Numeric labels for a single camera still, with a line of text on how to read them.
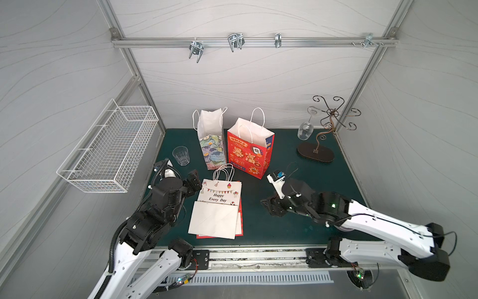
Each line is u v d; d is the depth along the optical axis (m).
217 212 0.84
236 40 0.77
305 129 0.93
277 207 0.59
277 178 0.59
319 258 0.73
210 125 1.00
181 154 1.04
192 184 0.58
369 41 0.77
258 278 0.70
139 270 0.43
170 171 0.53
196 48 0.78
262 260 0.75
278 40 0.78
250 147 0.84
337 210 0.46
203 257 0.74
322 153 1.07
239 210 0.86
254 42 0.79
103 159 0.68
